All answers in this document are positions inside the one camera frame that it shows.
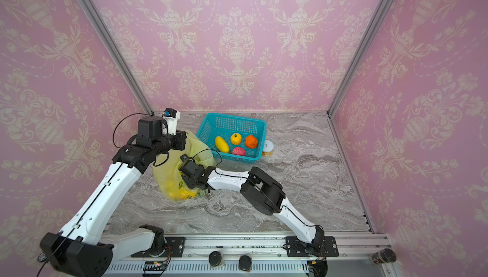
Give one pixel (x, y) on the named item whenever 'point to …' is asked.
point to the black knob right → (244, 263)
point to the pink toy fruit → (239, 150)
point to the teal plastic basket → (213, 124)
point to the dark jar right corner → (382, 256)
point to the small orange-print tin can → (268, 148)
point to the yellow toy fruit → (221, 145)
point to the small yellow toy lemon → (236, 138)
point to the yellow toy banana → (181, 193)
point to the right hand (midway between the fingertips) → (193, 173)
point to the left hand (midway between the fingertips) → (188, 133)
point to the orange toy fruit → (251, 141)
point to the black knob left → (215, 258)
